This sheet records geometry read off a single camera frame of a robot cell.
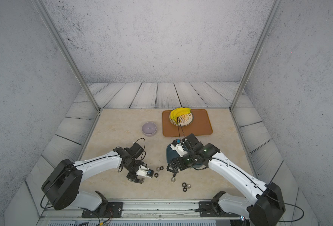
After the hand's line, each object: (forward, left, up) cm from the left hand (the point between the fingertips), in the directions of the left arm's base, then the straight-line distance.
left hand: (145, 174), depth 84 cm
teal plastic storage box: (+13, -16, 0) cm, 20 cm away
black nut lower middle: (0, -7, -1) cm, 7 cm away
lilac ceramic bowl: (+33, 0, +1) cm, 33 cm away
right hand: (-1, -17, +14) cm, 22 cm away
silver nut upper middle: (+3, -8, -1) cm, 8 cm away
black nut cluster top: (-6, -23, -2) cm, 23 cm away
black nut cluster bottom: (-9, -23, -1) cm, 25 cm away
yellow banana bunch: (+45, -20, +5) cm, 50 cm away
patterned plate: (+42, -28, 0) cm, 51 cm away
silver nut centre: (-3, -17, -1) cm, 17 cm away
